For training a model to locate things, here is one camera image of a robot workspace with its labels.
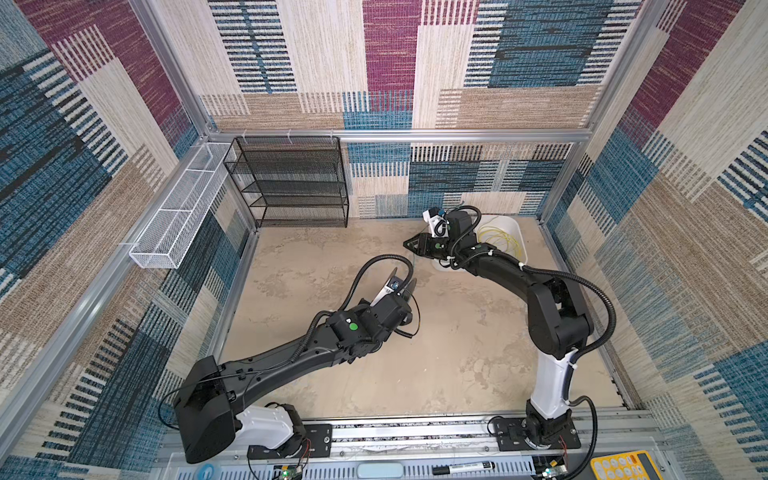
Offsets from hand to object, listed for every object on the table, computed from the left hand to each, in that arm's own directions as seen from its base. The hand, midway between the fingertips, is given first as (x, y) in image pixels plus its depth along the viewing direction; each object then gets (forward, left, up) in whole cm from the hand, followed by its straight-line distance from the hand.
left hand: (380, 305), depth 79 cm
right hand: (+20, -8, 0) cm, 22 cm away
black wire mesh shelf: (+51, +32, 0) cm, 60 cm away
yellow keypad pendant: (-34, -57, -14) cm, 68 cm away
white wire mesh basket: (+23, +64, +1) cm, 68 cm away
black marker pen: (-33, -19, -16) cm, 41 cm away
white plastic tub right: (+39, -48, -11) cm, 63 cm away
